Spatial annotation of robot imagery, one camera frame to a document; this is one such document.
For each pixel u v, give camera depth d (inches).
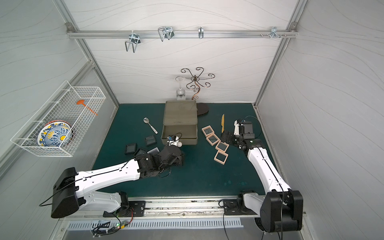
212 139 38.8
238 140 27.4
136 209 29.0
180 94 38.1
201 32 29.7
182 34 31.0
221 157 35.9
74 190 15.9
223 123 42.4
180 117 33.9
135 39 30.8
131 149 37.4
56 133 24.5
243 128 25.1
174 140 26.9
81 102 30.8
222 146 37.9
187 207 29.6
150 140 39.9
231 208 29.0
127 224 27.5
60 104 27.1
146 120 43.2
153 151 36.7
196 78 36.5
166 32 29.9
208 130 41.0
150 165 21.4
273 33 30.2
